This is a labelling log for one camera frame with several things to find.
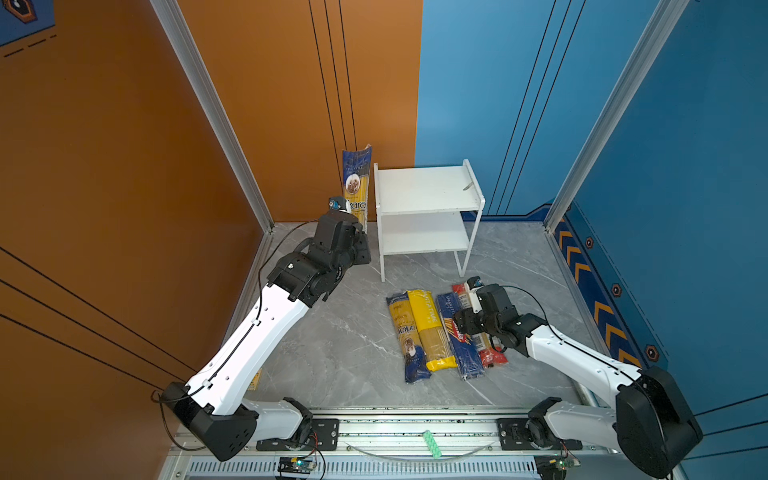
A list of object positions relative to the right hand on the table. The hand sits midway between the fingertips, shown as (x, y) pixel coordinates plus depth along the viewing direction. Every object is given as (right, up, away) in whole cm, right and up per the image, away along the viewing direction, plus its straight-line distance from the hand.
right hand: (463, 313), depth 87 cm
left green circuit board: (-44, -33, -16) cm, 57 cm away
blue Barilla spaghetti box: (0, -9, -3) cm, 10 cm away
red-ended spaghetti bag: (+7, -11, -3) cm, 14 cm away
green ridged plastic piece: (-11, -28, -16) cm, 34 cm away
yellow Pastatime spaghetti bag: (-9, -6, +2) cm, 11 cm away
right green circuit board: (+18, -33, -17) cm, 41 cm away
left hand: (-28, +22, -17) cm, 40 cm away
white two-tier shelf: (-12, +29, -9) cm, 33 cm away
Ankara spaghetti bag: (-14, -13, -5) cm, 20 cm away
